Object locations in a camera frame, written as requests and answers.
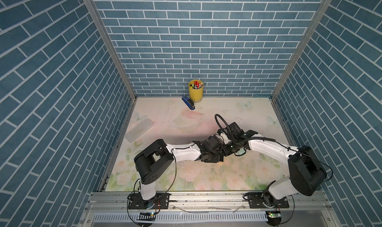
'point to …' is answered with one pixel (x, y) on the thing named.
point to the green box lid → (242, 151)
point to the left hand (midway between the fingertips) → (221, 161)
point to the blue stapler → (189, 102)
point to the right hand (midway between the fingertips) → (221, 152)
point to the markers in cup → (196, 85)
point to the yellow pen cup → (195, 89)
